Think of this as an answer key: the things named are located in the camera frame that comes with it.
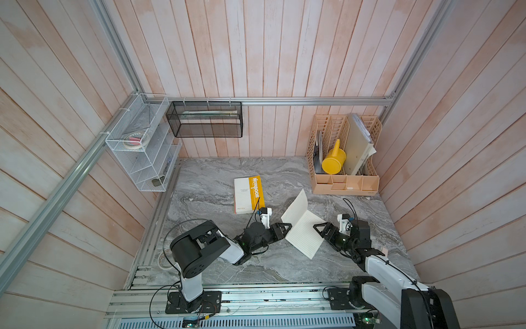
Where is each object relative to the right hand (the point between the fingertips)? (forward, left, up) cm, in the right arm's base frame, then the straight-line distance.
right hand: (319, 229), depth 88 cm
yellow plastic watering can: (+29, -9, +14) cm, 33 cm away
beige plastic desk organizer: (+38, -8, +10) cm, 40 cm away
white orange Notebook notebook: (+17, +32, +1) cm, 37 cm away
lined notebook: (-1, +7, -3) cm, 8 cm away
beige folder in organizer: (+31, -18, +22) cm, 42 cm away
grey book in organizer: (+31, -1, +15) cm, 35 cm away
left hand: (-3, +13, +4) cm, 14 cm away
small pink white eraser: (-8, -26, -2) cm, 28 cm away
